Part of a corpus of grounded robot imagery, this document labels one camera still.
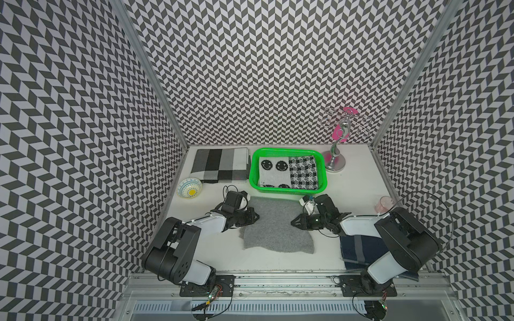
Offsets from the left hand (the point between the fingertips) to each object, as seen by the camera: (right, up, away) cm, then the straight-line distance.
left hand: (258, 218), depth 90 cm
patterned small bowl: (-35, +13, +9) cm, 38 cm away
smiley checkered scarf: (+15, +20, +11) cm, 27 cm away
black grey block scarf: (-21, +24, +19) cm, 37 cm away
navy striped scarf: (+42, -10, -10) cm, 44 cm away
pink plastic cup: (+59, +6, +2) cm, 59 cm away
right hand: (+16, -3, -2) cm, 16 cm away
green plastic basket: (+15, +31, +19) cm, 39 cm away
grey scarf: (+7, -3, -7) cm, 10 cm away
